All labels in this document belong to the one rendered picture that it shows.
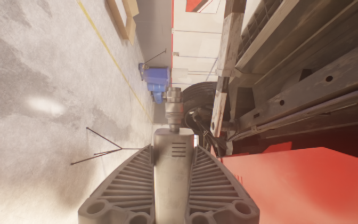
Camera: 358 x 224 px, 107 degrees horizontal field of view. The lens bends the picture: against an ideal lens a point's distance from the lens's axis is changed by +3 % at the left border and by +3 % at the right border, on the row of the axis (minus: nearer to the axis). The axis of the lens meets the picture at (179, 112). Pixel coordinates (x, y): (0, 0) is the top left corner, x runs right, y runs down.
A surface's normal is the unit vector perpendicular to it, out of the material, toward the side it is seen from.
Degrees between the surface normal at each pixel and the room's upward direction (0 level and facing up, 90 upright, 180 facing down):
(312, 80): 180
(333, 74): 180
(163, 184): 92
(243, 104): 90
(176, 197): 92
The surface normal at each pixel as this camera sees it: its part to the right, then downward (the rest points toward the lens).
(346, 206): -1.00, -0.02
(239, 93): 0.05, 0.15
